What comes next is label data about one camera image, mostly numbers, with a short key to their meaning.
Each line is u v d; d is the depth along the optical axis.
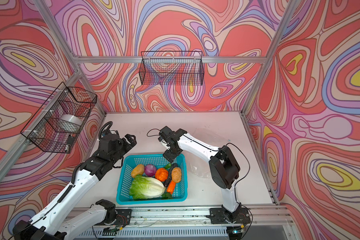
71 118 0.74
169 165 0.88
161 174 0.81
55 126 0.74
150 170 0.83
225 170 0.47
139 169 0.84
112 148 0.57
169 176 0.83
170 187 0.80
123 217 0.73
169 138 0.69
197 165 0.88
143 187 0.75
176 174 0.80
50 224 0.39
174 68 0.96
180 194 0.80
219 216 0.73
